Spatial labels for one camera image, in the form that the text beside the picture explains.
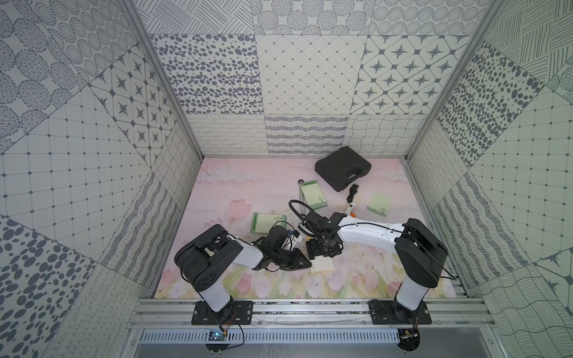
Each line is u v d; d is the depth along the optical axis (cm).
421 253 47
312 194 105
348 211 98
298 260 78
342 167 109
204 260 47
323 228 65
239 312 73
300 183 110
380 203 106
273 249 73
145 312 75
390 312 70
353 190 107
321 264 83
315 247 77
